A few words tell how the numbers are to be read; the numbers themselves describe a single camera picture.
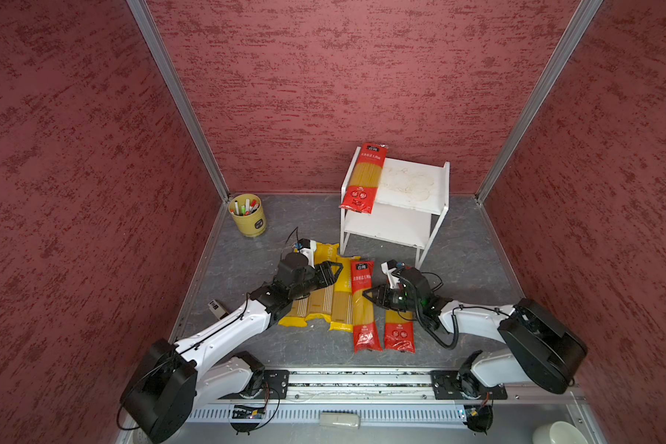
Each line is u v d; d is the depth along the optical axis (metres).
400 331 0.82
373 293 0.83
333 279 0.72
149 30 0.74
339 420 0.66
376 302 0.77
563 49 0.77
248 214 0.95
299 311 0.85
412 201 0.75
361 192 0.73
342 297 0.88
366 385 0.76
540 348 0.43
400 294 0.75
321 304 0.86
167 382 0.40
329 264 0.73
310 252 0.74
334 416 0.67
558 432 0.63
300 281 0.63
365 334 0.77
